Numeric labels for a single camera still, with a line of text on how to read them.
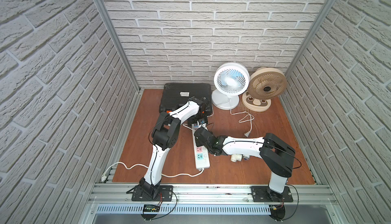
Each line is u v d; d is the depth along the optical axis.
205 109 0.98
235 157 0.83
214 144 0.65
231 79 0.88
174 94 1.07
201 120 0.77
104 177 0.81
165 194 0.73
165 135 0.58
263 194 0.72
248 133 0.92
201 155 0.83
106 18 0.80
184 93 1.07
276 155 0.49
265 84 0.90
